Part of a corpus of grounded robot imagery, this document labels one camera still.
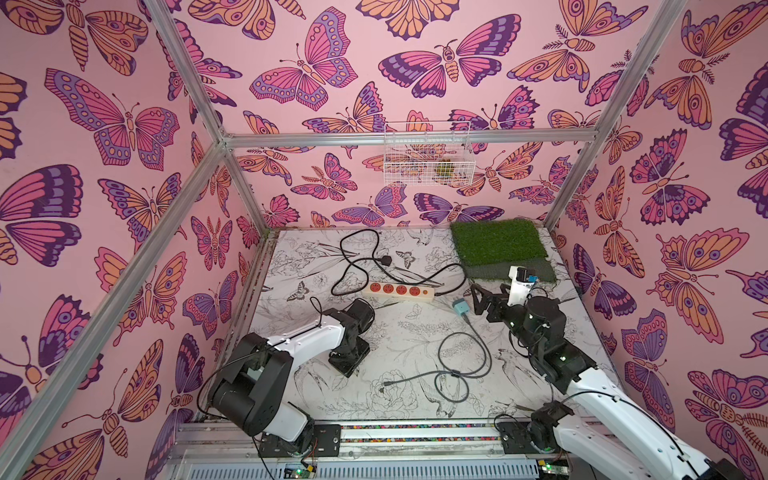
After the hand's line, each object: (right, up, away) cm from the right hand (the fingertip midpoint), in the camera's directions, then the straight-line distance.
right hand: (489, 284), depth 76 cm
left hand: (-33, -23, +11) cm, 42 cm away
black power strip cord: (-37, -4, +26) cm, 45 cm away
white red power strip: (-22, -5, +24) cm, 33 cm away
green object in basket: (-8, +35, +19) cm, 40 cm away
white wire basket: (-12, +40, +20) cm, 47 cm away
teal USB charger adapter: (-3, -9, +19) cm, 21 cm away
